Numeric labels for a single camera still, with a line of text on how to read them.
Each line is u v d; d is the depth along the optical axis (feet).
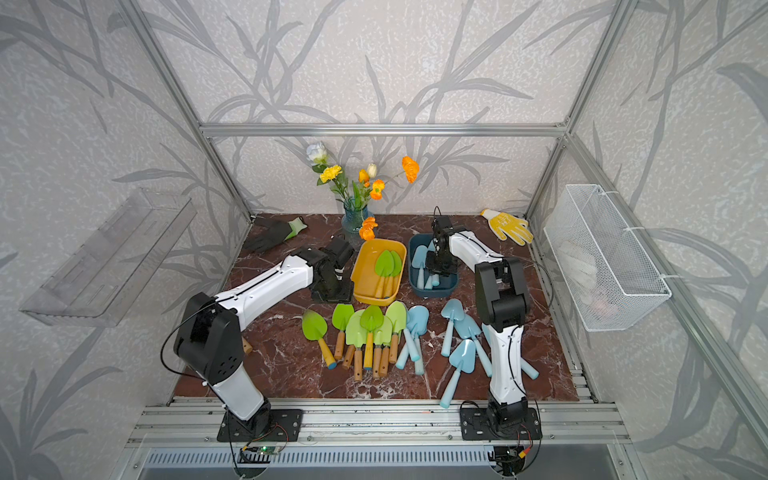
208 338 1.49
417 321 2.96
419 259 3.48
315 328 2.98
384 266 3.43
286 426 2.41
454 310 3.03
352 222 3.41
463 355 2.76
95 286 2.11
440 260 2.84
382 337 2.84
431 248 3.53
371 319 2.94
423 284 3.23
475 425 2.40
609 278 1.96
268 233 3.77
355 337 2.84
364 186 2.60
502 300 1.87
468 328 2.92
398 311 3.05
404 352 2.74
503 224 3.90
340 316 3.05
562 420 2.47
